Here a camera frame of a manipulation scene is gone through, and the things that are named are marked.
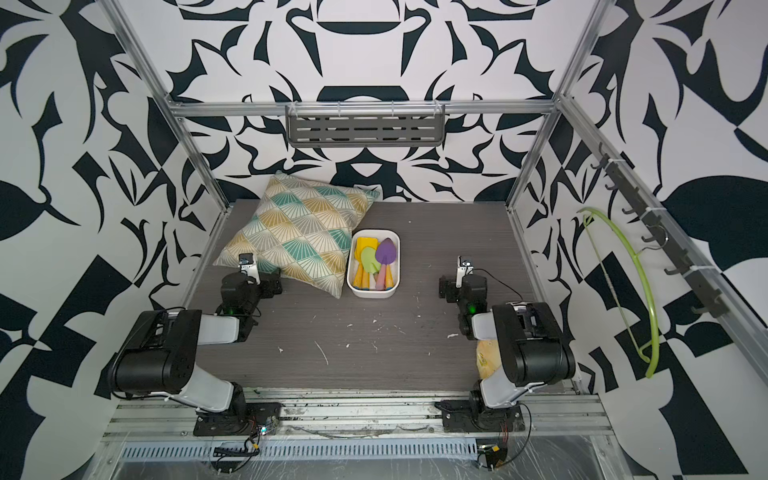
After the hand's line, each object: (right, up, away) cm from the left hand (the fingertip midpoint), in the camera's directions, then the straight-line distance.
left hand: (261, 266), depth 94 cm
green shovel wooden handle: (+33, 0, +8) cm, 34 cm away
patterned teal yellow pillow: (+14, +11, -2) cm, 18 cm away
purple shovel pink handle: (+38, +3, +10) cm, 40 cm away
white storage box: (+41, +10, +10) cm, 43 cm away
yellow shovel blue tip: (+31, -4, +3) cm, 31 cm away
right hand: (+63, -2, +2) cm, 63 cm away
